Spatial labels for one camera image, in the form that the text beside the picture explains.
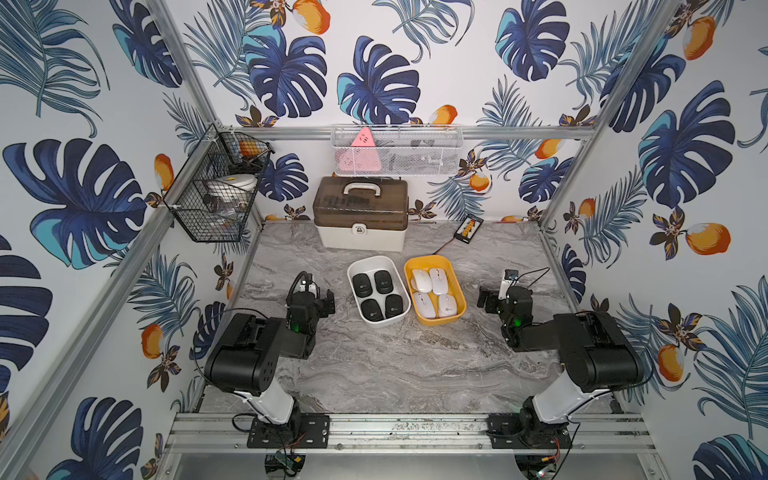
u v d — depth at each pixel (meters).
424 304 0.95
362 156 0.90
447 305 0.95
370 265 1.02
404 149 1.00
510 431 0.74
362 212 0.95
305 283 0.80
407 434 0.75
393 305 0.94
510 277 0.84
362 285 0.98
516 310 0.75
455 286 0.97
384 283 1.00
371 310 0.93
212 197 0.82
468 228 1.17
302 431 0.73
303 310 0.73
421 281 1.00
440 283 1.00
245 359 0.47
